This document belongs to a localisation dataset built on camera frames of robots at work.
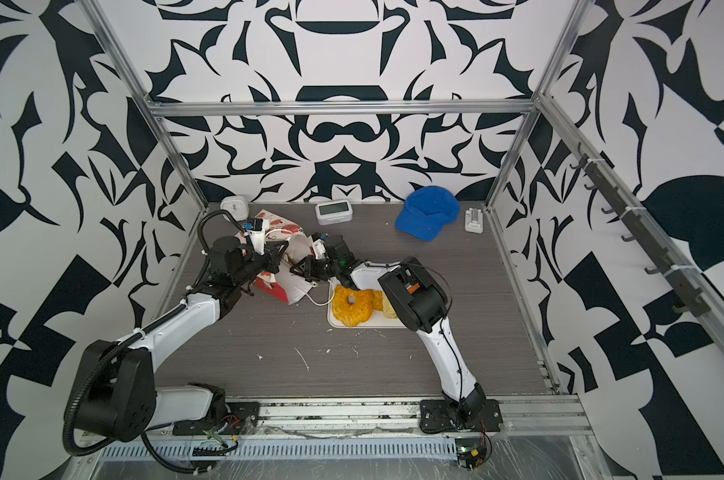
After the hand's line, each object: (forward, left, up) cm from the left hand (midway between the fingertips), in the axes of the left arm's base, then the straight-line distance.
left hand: (287, 236), depth 83 cm
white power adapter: (+22, -63, -21) cm, 70 cm away
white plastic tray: (-15, -21, +2) cm, 26 cm away
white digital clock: (+25, -11, -17) cm, 32 cm away
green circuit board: (-48, -44, -22) cm, 69 cm away
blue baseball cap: (+26, -46, -19) cm, 56 cm away
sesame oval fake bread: (-11, -25, -16) cm, 32 cm away
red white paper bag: (-5, +3, -17) cm, 18 cm away
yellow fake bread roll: (-16, -18, -16) cm, 29 cm away
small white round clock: (+27, +25, -15) cm, 40 cm away
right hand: (-2, +1, -14) cm, 14 cm away
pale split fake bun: (-14, -27, -17) cm, 35 cm away
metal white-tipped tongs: (+2, +3, -15) cm, 15 cm away
